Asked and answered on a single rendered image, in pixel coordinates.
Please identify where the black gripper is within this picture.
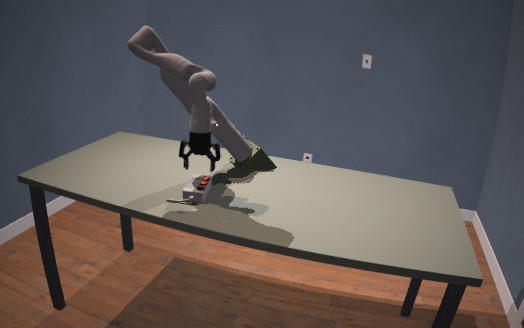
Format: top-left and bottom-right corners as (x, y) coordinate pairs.
(179, 131), (221, 172)

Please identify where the white power strip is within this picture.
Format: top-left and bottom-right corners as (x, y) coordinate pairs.
(166, 175), (212, 203)

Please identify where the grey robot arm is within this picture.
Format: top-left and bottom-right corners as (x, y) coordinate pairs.
(127, 26), (253, 162)

